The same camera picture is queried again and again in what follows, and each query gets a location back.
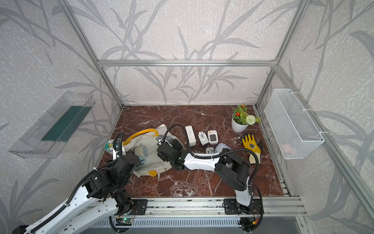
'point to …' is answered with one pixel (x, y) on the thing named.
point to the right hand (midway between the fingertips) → (167, 144)
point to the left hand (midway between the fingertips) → (124, 150)
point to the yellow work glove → (250, 143)
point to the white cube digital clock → (209, 150)
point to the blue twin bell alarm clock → (142, 152)
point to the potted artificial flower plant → (241, 120)
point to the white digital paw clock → (213, 137)
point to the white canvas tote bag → (147, 137)
